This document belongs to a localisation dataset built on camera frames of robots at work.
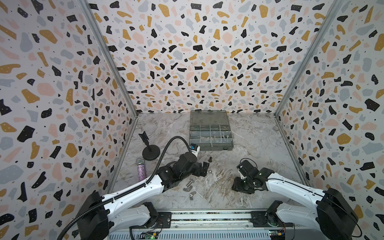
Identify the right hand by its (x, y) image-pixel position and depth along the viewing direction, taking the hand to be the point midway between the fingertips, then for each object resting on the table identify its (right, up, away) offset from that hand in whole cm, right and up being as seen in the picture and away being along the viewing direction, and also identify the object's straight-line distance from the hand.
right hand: (234, 189), depth 83 cm
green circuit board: (-42, -17, -12) cm, 47 cm away
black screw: (-13, +13, +12) cm, 22 cm away
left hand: (-17, +16, -5) cm, 24 cm away
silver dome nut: (-13, +7, +7) cm, 17 cm away
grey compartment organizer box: (-12, +32, +23) cm, 41 cm away
